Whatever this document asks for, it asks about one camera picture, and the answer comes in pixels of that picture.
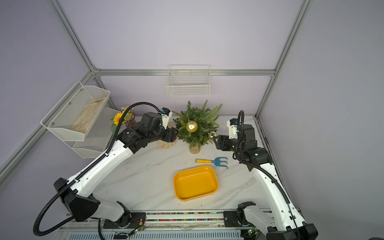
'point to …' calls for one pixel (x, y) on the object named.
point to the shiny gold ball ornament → (211, 135)
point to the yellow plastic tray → (195, 183)
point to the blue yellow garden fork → (217, 161)
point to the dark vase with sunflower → (128, 120)
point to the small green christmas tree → (206, 118)
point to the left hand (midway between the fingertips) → (171, 132)
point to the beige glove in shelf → (81, 123)
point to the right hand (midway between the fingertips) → (220, 141)
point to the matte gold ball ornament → (191, 126)
